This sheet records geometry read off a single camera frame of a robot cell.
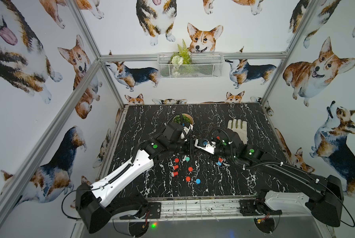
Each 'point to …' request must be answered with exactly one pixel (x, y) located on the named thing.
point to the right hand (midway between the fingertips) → (198, 146)
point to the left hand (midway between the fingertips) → (201, 146)
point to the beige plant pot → (186, 118)
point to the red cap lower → (188, 178)
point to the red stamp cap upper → (177, 160)
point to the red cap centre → (190, 168)
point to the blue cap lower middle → (198, 181)
